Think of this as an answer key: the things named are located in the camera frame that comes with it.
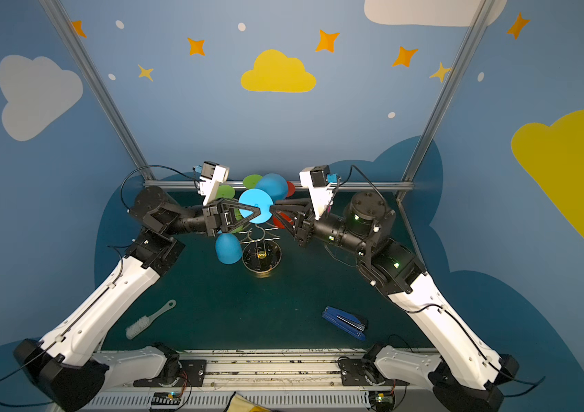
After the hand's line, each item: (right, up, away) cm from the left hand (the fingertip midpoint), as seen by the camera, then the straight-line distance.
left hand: (257, 209), depth 52 cm
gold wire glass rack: (-5, -16, +46) cm, 49 cm away
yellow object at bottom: (-7, -53, +17) cm, 56 cm away
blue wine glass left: (-13, -11, +27) cm, 33 cm away
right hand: (+5, +1, -1) cm, 5 cm away
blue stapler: (+24, -36, +30) cm, 52 cm away
